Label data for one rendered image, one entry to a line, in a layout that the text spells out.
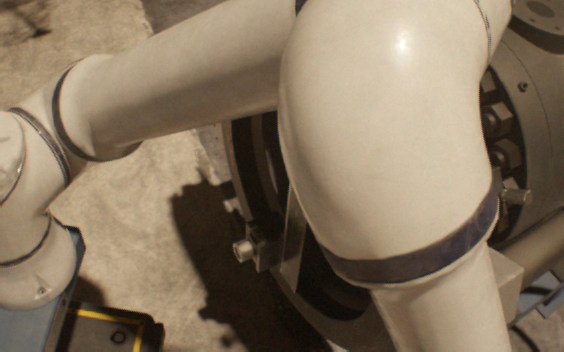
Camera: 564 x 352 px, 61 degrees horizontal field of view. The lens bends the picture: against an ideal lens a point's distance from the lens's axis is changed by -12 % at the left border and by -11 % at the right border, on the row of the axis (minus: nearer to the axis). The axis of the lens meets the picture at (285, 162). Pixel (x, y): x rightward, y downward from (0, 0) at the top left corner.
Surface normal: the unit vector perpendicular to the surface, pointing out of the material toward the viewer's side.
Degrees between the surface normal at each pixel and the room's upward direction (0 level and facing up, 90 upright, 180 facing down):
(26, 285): 68
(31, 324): 0
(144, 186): 0
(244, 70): 90
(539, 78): 27
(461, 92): 48
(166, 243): 0
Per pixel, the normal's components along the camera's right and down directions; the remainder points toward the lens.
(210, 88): -0.51, 0.58
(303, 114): -0.76, 0.08
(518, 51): 0.21, -0.51
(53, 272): 0.84, 0.12
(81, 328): 0.09, -0.69
